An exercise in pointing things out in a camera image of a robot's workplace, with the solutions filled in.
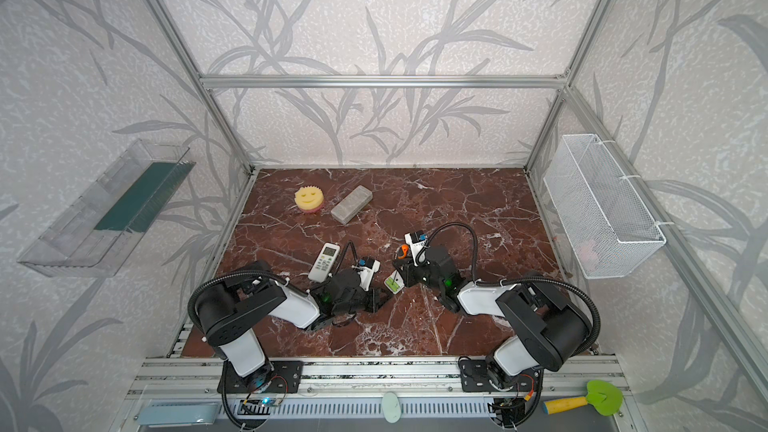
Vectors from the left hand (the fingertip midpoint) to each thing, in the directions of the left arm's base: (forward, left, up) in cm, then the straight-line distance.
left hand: (396, 289), depth 87 cm
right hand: (+9, 0, +5) cm, 10 cm away
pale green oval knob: (-28, +1, +1) cm, 28 cm away
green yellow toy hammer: (-26, -49, +2) cm, 55 cm away
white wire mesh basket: (+1, -44, +34) cm, 55 cm away
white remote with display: (+9, +23, -2) cm, 25 cm away
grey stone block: (+31, +17, 0) cm, 35 cm away
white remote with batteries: (+2, 0, -1) cm, 3 cm away
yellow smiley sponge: (+34, +33, -1) cm, 47 cm away
